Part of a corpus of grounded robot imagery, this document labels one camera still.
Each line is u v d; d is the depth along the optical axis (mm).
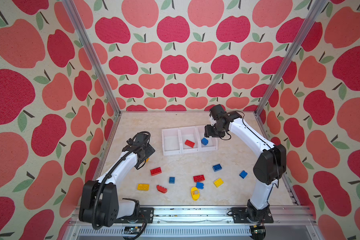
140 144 639
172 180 841
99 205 400
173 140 1016
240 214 734
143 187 826
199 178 860
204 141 1010
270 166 479
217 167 903
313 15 718
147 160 956
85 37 797
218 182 841
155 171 859
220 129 744
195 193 784
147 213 749
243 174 871
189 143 1012
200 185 851
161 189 821
